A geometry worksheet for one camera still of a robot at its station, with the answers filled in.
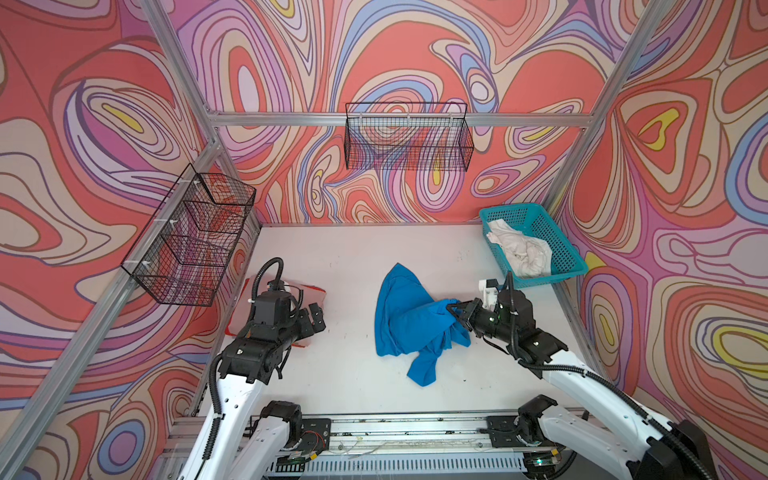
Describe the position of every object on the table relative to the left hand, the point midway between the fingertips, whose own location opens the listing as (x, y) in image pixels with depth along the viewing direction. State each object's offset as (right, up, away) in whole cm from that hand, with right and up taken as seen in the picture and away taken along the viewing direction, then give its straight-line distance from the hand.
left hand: (313, 313), depth 75 cm
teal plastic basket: (+76, +28, +40) cm, 91 cm away
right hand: (+35, -1, +3) cm, 36 cm away
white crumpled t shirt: (+68, +14, +29) cm, 76 cm away
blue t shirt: (+25, -4, +11) cm, 28 cm away
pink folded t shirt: (-7, +1, +23) cm, 24 cm away
